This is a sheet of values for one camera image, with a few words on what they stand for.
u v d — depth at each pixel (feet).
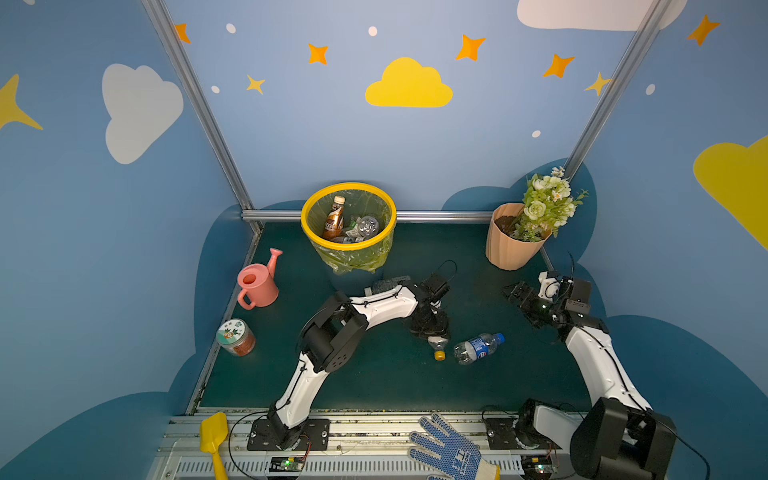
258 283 2.97
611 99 2.76
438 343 2.83
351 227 3.19
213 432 2.40
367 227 2.76
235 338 2.69
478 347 2.76
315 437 2.41
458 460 2.31
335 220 3.07
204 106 2.80
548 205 2.98
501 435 2.45
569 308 2.09
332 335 1.76
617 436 1.33
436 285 2.50
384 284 3.26
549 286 2.44
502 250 3.32
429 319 2.61
